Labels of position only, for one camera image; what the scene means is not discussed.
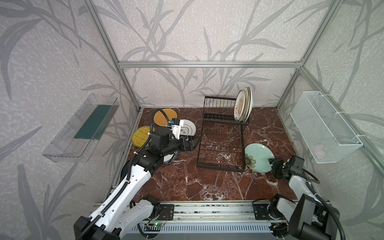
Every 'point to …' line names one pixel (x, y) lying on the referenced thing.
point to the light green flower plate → (257, 155)
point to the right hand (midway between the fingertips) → (269, 160)
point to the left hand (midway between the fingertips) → (194, 138)
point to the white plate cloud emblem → (187, 127)
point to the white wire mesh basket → (328, 137)
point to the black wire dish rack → (222, 145)
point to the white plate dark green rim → (169, 158)
